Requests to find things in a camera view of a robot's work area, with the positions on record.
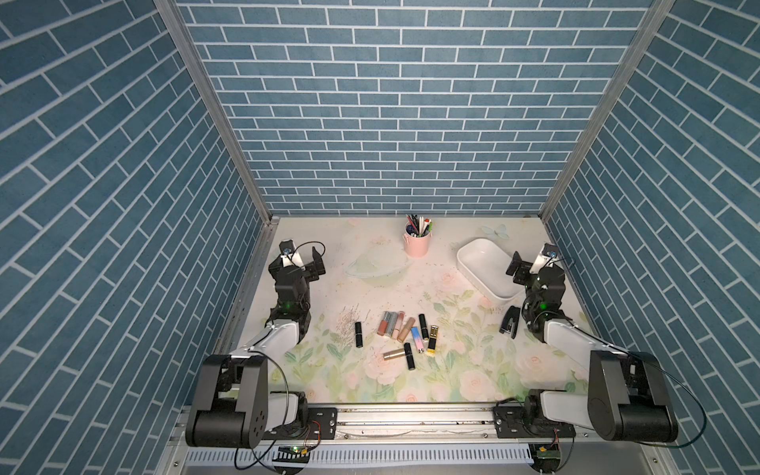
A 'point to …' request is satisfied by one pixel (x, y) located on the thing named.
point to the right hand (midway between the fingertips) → (534, 257)
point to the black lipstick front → (410, 357)
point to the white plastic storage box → (485, 262)
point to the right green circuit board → (547, 460)
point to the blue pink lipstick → (418, 339)
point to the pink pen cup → (416, 246)
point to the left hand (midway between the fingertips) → (307, 249)
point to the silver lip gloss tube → (391, 317)
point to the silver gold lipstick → (394, 354)
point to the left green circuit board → (292, 453)
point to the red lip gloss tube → (382, 328)
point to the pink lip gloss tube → (399, 325)
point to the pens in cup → (418, 227)
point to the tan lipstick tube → (406, 329)
